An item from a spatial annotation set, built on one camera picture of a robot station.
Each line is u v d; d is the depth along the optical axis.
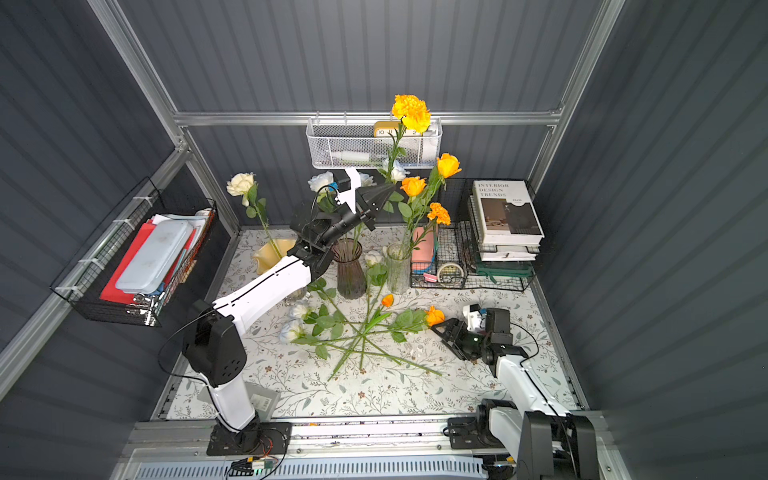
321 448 0.72
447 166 0.79
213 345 0.46
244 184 0.80
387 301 0.96
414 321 0.91
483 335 0.75
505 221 0.89
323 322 0.91
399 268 1.05
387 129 0.87
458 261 1.10
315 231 0.59
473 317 0.81
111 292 0.66
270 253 0.87
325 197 0.83
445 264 0.99
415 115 0.50
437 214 0.78
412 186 0.81
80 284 0.60
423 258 1.08
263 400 0.77
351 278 1.01
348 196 0.57
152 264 0.68
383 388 0.81
